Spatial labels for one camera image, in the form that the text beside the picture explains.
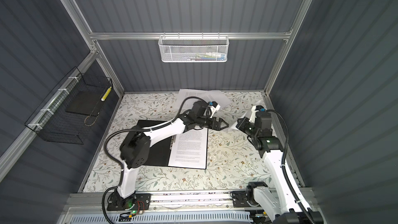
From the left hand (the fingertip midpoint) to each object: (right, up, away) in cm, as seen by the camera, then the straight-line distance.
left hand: (224, 123), depth 84 cm
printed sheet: (-19, -16, +7) cm, 26 cm away
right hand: (+7, +2, -7) cm, 10 cm away
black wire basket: (-76, +4, -20) cm, 79 cm away
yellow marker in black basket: (-64, +14, -4) cm, 65 cm away
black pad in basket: (-70, +11, -9) cm, 71 cm away
